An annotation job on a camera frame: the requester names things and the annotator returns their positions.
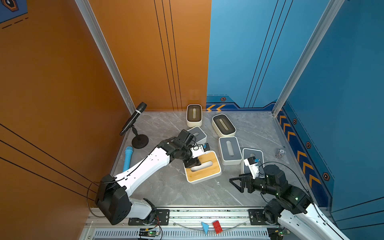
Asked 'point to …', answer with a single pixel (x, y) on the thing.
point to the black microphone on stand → (142, 140)
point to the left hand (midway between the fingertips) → (198, 156)
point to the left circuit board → (152, 232)
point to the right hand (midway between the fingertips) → (235, 179)
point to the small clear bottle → (280, 153)
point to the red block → (218, 228)
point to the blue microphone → (127, 157)
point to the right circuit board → (275, 233)
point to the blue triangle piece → (205, 227)
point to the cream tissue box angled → (223, 126)
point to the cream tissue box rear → (194, 116)
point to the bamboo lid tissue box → (210, 167)
